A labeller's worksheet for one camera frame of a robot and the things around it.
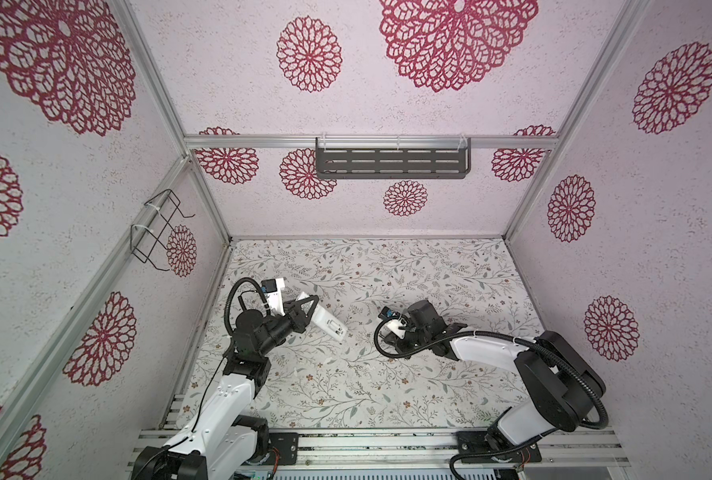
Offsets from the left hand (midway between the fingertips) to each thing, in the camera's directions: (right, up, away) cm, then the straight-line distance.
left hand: (317, 302), depth 78 cm
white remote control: (+2, -5, -1) cm, 6 cm away
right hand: (+20, -11, +12) cm, 25 cm away
